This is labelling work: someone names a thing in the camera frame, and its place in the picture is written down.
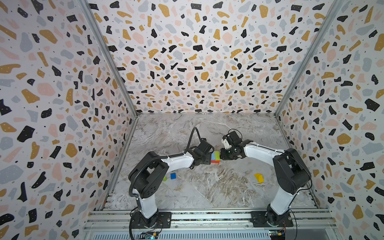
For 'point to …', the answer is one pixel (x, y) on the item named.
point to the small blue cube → (173, 176)
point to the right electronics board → (277, 234)
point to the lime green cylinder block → (165, 178)
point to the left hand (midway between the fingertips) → (207, 155)
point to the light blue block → (213, 156)
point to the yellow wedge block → (259, 177)
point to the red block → (218, 161)
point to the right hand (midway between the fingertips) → (218, 153)
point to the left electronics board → (149, 235)
